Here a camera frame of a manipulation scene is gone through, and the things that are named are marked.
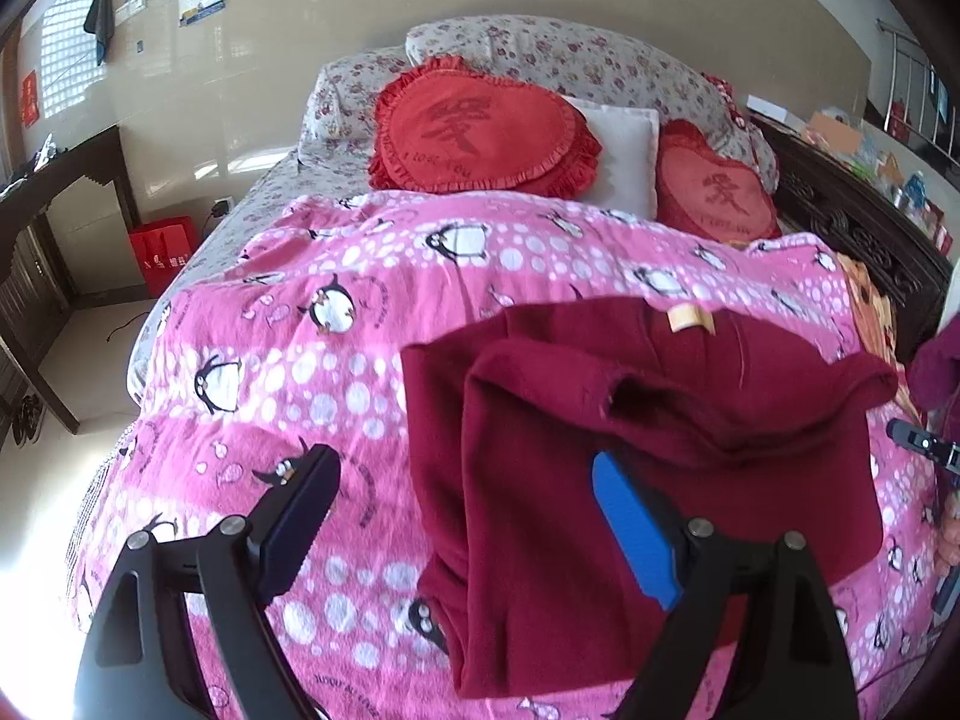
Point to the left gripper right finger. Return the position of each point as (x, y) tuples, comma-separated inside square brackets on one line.
[(790, 659)]

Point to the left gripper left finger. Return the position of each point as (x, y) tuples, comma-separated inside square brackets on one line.
[(140, 658)]

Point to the dark red knit garment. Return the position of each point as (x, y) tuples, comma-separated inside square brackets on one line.
[(515, 422)]

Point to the orange striped cartoon blanket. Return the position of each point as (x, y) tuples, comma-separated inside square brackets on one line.
[(873, 314)]

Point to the dark carved wooden headboard cabinet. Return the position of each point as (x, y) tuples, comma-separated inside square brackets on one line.
[(819, 195)]

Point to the right red heart pillow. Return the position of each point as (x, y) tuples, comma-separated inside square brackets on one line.
[(712, 197)]

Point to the red heart pillow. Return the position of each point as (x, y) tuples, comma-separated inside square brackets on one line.
[(446, 128), (712, 197)]

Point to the pink penguin blanket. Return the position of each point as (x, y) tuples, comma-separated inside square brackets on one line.
[(299, 344)]

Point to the dark wooden desk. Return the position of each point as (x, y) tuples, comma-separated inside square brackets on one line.
[(99, 159)]

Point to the red gift bag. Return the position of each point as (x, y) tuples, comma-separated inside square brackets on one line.
[(162, 250)]

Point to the white square pillow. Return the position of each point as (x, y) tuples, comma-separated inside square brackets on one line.
[(626, 174)]

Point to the floral bedding pillow roll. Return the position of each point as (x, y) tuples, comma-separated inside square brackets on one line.
[(594, 64)]

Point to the left red heart pillow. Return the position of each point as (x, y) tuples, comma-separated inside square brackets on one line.
[(446, 128)]

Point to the red wall sticker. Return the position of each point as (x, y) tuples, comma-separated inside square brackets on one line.
[(29, 100)]

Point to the dark cloth hanging on wall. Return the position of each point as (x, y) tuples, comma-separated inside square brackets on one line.
[(100, 22)]

